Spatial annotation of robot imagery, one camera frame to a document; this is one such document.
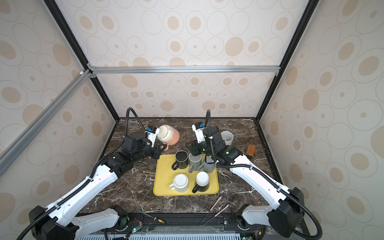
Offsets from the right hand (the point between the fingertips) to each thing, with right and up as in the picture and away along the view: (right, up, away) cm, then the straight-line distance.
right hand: (188, 143), depth 74 cm
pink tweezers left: (+13, -33, +5) cm, 36 cm away
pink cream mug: (-9, +4, -4) cm, 11 cm away
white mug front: (-5, -22, +6) cm, 24 cm away
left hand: (-10, 0, -1) cm, 10 cm away
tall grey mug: (+3, -12, +12) cm, 17 cm away
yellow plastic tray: (-15, -21, +17) cm, 31 cm away
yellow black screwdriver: (-17, -37, +1) cm, 41 cm away
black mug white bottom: (+7, -20, +4) cm, 22 cm away
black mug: (-5, -11, +12) cm, 17 cm away
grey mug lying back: (+11, -14, +14) cm, 23 cm away
